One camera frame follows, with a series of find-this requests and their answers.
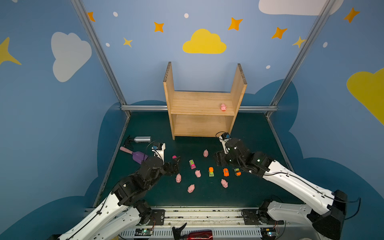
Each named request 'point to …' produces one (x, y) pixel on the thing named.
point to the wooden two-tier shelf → (203, 114)
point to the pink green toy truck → (174, 157)
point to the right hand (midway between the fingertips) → (219, 153)
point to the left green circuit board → (143, 232)
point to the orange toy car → (226, 172)
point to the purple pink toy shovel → (137, 156)
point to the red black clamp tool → (194, 234)
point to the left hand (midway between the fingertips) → (175, 159)
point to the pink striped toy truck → (192, 164)
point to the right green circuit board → (268, 233)
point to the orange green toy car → (211, 173)
